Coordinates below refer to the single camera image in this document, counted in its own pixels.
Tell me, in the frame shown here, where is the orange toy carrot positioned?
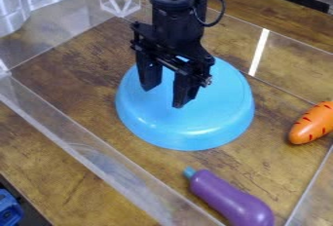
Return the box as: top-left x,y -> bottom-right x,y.
289,101 -> 333,144

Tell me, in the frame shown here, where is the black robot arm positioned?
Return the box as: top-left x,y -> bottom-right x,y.
132,0 -> 215,108

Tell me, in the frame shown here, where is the blue upturned plastic tray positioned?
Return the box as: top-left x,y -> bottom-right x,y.
117,59 -> 256,151

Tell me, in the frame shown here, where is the blue object at corner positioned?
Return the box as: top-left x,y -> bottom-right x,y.
0,189 -> 25,226

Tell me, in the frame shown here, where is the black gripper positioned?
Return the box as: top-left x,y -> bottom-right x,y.
132,0 -> 215,108

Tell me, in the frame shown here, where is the purple toy eggplant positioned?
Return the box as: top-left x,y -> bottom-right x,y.
184,167 -> 275,226

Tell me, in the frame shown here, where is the clear acrylic enclosure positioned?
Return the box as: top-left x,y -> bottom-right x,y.
0,0 -> 333,226

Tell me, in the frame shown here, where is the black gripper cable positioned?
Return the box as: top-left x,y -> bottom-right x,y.
190,0 -> 228,28

